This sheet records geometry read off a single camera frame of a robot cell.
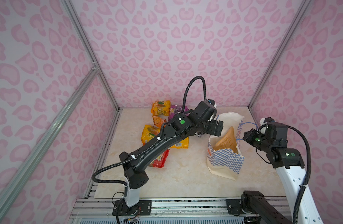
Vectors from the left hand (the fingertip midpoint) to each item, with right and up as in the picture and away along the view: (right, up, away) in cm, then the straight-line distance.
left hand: (217, 123), depth 65 cm
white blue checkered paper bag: (+8, -22, +11) cm, 26 cm away
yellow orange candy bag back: (-32, +11, +48) cm, 59 cm away
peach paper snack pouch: (+14, -12, +22) cm, 29 cm away
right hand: (+15, -4, +4) cm, 16 cm away
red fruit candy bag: (-29, -23, +21) cm, 43 cm away
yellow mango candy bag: (-14, -15, +28) cm, 35 cm away
